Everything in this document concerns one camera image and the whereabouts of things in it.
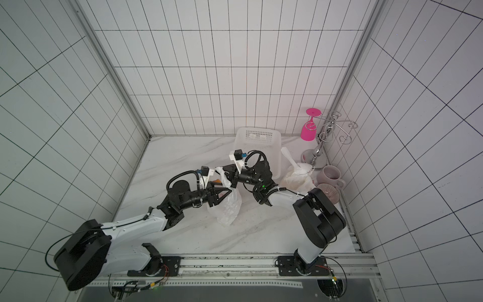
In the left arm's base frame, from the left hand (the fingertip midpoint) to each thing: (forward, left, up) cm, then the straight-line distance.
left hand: (228, 190), depth 75 cm
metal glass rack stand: (+29, -49, -16) cm, 59 cm away
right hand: (+8, +4, +6) cm, 11 cm away
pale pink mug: (+18, -53, -15) cm, 57 cm away
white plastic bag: (-6, 0, -6) cm, 8 cm away
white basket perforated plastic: (+41, -20, -14) cm, 48 cm away
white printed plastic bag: (+8, -31, -2) cm, 32 cm away
